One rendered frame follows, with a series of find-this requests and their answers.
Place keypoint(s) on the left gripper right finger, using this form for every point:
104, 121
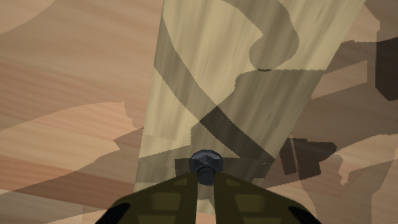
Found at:
240, 202

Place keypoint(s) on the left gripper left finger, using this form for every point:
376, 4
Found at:
173, 201

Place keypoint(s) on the dark grey hex nut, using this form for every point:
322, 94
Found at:
206, 159

